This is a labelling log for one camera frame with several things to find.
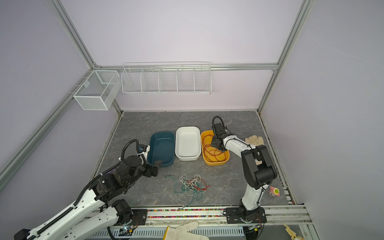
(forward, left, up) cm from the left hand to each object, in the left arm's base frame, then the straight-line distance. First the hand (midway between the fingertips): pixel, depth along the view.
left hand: (152, 161), depth 74 cm
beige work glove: (+19, -64, -17) cm, 69 cm away
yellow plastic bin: (+24, -28, -12) cm, 39 cm away
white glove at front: (-29, -13, -17) cm, 36 cm away
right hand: (+16, -37, -14) cm, 43 cm away
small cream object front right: (-33, -64, -16) cm, 74 cm away
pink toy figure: (-15, -61, -13) cm, 65 cm away
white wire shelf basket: (+55, -5, +11) cm, 56 cm away
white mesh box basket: (+54, +44, +4) cm, 70 cm away
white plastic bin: (+23, -17, -21) cm, 35 cm away
